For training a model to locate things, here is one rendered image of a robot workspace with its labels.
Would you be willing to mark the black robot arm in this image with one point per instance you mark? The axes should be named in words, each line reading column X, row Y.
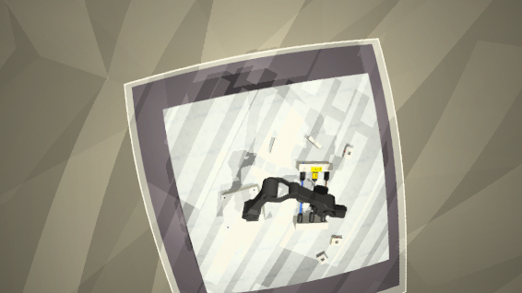
column 323, row 202

